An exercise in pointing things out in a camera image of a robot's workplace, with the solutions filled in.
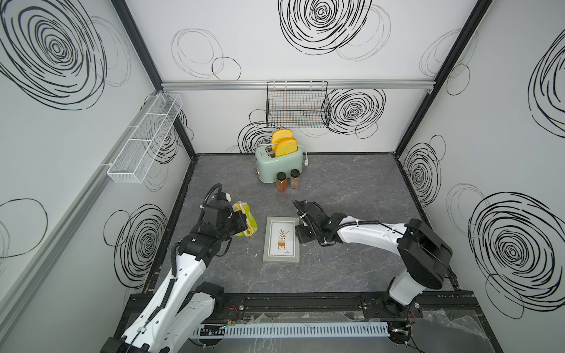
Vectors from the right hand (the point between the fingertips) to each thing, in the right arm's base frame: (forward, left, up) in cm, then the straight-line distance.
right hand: (300, 232), depth 87 cm
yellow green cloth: (-2, +18, +10) cm, 21 cm away
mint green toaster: (+28, +15, +8) cm, 33 cm away
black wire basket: (+90, +1, +1) cm, 90 cm away
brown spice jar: (+25, +2, +4) cm, 25 cm away
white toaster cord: (+39, -3, 0) cm, 39 cm away
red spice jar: (+23, +9, +3) cm, 24 cm away
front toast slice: (+33, +7, +16) cm, 37 cm away
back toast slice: (+39, +9, +17) cm, 44 cm away
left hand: (0, +20, +13) cm, 24 cm away
